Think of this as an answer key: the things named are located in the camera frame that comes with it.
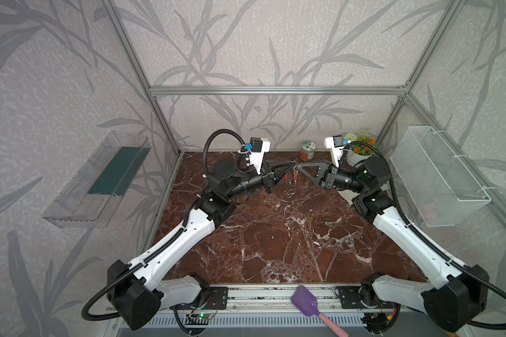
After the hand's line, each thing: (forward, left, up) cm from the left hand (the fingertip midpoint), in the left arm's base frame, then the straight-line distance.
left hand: (295, 164), depth 57 cm
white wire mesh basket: (-3, -46, -8) cm, 47 cm away
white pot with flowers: (+36, -38, -32) cm, 61 cm away
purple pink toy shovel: (-28, -6, -41) cm, 50 cm away
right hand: (+2, -2, -2) cm, 3 cm away
